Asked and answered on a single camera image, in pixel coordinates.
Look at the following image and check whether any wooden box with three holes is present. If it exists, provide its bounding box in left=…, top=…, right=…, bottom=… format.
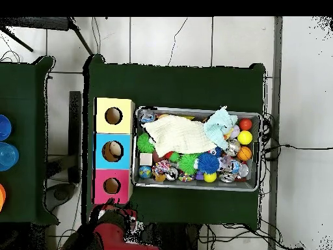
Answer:
left=93, top=97, right=136, bottom=205

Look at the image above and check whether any cream muslin cloth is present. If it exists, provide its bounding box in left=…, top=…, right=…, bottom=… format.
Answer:
left=141, top=114, right=218, bottom=158

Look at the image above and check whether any green spiky rubber ball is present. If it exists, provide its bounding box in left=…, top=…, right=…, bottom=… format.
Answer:
left=178, top=152, right=200, bottom=174
left=136, top=132, right=156, bottom=154

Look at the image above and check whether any plain wooden cube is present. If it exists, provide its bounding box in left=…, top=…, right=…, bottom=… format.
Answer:
left=139, top=152, right=153, bottom=167

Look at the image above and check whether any blue globe print ball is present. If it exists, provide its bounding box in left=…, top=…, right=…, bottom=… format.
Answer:
left=138, top=165, right=152, bottom=180

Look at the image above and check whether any blue spiky rubber toy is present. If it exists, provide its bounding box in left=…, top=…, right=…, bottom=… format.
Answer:
left=193, top=152, right=221, bottom=174

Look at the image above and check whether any light blue muslin cloth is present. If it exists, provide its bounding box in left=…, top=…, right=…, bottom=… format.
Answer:
left=202, top=105, right=239, bottom=150

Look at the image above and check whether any dark green tablecloth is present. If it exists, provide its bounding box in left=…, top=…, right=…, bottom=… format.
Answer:
left=83, top=54, right=267, bottom=230

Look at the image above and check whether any yellow foam ball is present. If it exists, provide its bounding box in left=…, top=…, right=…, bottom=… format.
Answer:
left=237, top=130, right=254, bottom=146

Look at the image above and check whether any orange toy basketball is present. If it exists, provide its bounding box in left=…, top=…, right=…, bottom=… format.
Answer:
left=236, top=146, right=253, bottom=161

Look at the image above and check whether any black flat bar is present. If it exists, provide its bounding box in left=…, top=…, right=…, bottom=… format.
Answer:
left=68, top=90, right=83, bottom=184

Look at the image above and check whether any grey floor base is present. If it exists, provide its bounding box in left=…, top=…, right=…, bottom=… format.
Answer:
left=45, top=182, right=77, bottom=210

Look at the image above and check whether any green cloth side table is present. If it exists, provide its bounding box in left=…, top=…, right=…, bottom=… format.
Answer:
left=0, top=55, right=60, bottom=225

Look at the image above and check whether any light blue plastic cup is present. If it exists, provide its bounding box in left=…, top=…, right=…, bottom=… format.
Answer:
left=0, top=142, right=20, bottom=172

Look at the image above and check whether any dark blue plastic cup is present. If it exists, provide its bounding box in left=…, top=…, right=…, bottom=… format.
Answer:
left=0, top=114, right=12, bottom=142

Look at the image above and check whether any black tripod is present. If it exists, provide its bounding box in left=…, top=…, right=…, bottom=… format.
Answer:
left=0, top=16, right=94, bottom=57

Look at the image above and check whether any orange plastic cup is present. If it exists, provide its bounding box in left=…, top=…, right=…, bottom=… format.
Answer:
left=0, top=183, right=7, bottom=212

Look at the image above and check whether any multicolour knotted rope toy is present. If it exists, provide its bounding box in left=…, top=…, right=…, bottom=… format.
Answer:
left=151, top=159, right=172, bottom=176

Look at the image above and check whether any silver wire mesh bin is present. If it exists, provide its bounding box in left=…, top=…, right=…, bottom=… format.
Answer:
left=131, top=105, right=262, bottom=192

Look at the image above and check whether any black power cable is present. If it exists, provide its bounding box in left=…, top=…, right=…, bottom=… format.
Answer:
left=262, top=143, right=333, bottom=161

